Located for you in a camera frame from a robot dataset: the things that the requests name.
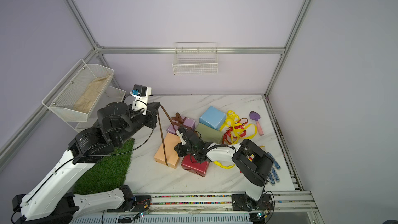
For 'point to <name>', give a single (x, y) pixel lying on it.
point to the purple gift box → (188, 122)
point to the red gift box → (198, 168)
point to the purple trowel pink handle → (255, 115)
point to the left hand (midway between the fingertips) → (157, 106)
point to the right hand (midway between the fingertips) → (177, 149)
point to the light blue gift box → (213, 116)
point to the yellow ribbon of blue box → (232, 118)
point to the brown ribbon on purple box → (180, 121)
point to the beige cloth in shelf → (84, 103)
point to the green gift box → (209, 134)
